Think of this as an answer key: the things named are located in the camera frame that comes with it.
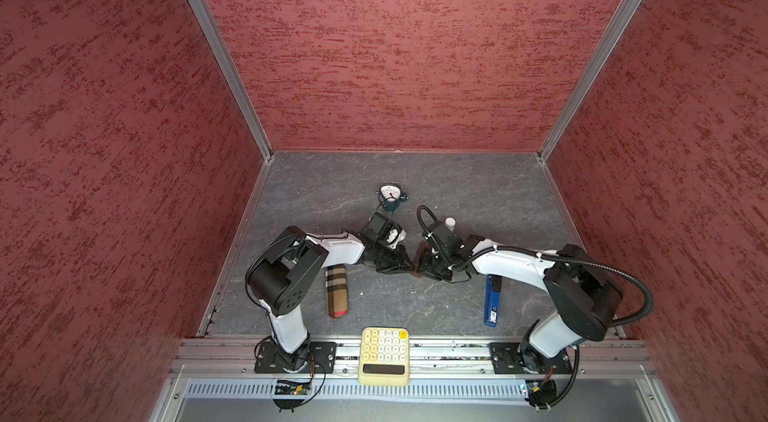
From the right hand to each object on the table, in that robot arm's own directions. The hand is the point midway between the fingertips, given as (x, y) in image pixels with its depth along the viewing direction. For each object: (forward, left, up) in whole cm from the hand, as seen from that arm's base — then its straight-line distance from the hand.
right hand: (416, 278), depth 86 cm
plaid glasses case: (-3, +23, +1) cm, 23 cm away
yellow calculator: (-20, +10, +1) cm, 22 cm away
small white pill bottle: (+16, -12, +5) cm, 20 cm away
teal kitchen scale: (+29, +7, +2) cm, 30 cm away
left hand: (+1, +1, 0) cm, 2 cm away
